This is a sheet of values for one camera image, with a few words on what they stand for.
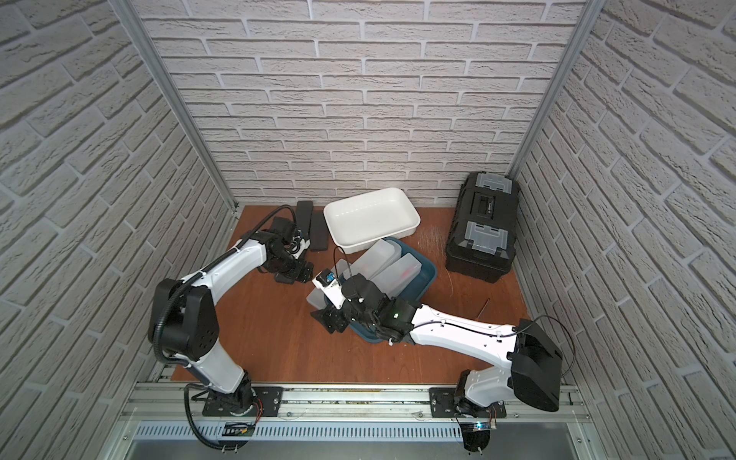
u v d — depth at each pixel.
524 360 0.41
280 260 0.74
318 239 1.06
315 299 0.92
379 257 0.94
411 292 0.93
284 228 0.73
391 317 0.54
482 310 0.90
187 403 0.70
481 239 0.87
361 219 1.14
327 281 0.61
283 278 0.80
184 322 0.46
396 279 0.90
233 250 0.58
